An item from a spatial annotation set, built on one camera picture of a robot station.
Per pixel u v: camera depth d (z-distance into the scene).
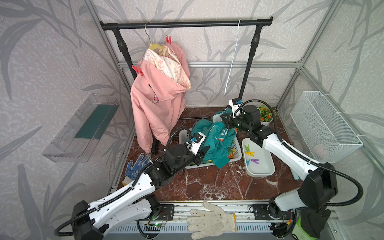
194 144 0.57
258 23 0.58
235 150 0.87
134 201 0.47
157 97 0.72
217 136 0.74
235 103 0.68
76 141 0.63
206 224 0.70
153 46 0.62
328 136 0.63
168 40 0.71
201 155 0.60
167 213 0.72
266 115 0.97
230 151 0.86
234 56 0.93
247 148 0.96
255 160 0.91
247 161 0.91
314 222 0.71
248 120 0.61
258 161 0.91
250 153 0.94
